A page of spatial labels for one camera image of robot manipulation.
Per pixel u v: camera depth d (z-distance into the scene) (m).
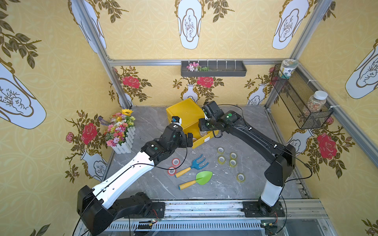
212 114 0.61
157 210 0.73
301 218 0.74
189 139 0.68
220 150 0.95
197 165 0.90
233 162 0.90
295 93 0.90
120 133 0.86
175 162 0.90
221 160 0.91
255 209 0.73
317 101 0.65
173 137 0.56
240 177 0.84
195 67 0.88
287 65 0.85
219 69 0.91
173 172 0.87
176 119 0.65
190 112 0.91
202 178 0.85
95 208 0.37
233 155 0.93
